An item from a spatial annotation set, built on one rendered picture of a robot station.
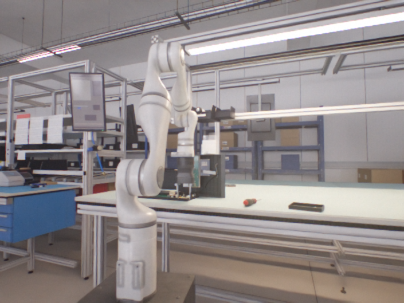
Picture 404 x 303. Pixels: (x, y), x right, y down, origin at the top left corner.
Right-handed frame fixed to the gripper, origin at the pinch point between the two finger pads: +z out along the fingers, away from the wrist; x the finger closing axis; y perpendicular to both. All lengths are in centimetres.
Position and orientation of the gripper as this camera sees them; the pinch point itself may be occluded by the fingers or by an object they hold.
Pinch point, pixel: (183, 199)
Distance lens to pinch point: 101.6
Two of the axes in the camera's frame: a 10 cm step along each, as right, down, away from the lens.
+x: -9.8, 0.1, 1.9
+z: 0.0, 10.0, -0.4
